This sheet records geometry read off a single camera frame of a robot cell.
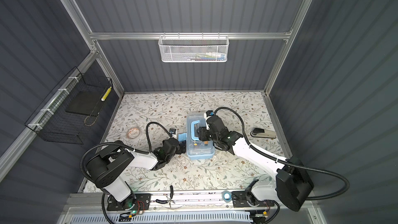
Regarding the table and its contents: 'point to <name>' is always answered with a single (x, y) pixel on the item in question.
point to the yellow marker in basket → (106, 94)
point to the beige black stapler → (263, 132)
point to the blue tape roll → (226, 195)
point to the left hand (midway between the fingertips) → (179, 141)
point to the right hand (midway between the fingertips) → (201, 131)
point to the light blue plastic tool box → (182, 137)
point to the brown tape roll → (133, 132)
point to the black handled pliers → (169, 201)
